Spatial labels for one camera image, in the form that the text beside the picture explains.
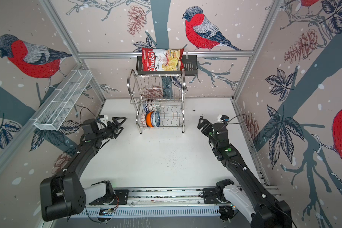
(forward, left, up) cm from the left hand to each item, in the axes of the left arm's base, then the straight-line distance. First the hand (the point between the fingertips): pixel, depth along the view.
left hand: (123, 122), depth 81 cm
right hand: (-2, -47, +1) cm, 47 cm away
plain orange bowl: (+9, -13, -6) cm, 17 cm away
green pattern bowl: (+24, -18, -13) cm, 33 cm away
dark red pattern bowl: (+18, -13, -7) cm, 23 cm away
